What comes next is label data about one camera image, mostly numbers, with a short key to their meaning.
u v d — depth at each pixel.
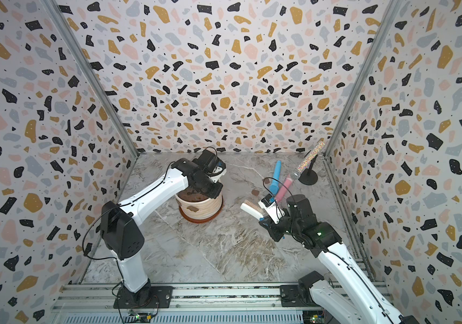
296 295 0.74
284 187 1.05
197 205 0.82
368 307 0.40
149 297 0.69
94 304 0.74
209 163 0.68
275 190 1.03
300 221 0.55
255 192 1.06
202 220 0.92
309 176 1.10
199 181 0.62
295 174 0.95
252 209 0.72
